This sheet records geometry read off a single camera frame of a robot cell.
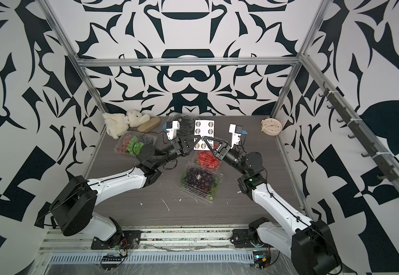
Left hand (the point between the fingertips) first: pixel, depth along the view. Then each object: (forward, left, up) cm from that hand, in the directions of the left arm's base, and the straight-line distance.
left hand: (198, 135), depth 63 cm
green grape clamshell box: (+21, +38, -30) cm, 53 cm away
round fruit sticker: (-3, 0, -28) cm, 28 cm away
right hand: (-1, -2, -1) cm, 3 cm away
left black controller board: (-34, +39, -41) cm, 66 cm away
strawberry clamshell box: (+8, -4, -30) cm, 31 cm away
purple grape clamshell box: (-4, 0, -31) cm, 31 cm away
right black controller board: (-36, -24, -38) cm, 57 cm away
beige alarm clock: (+33, -48, -34) cm, 67 cm away
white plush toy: (+33, +48, -28) cm, 65 cm away
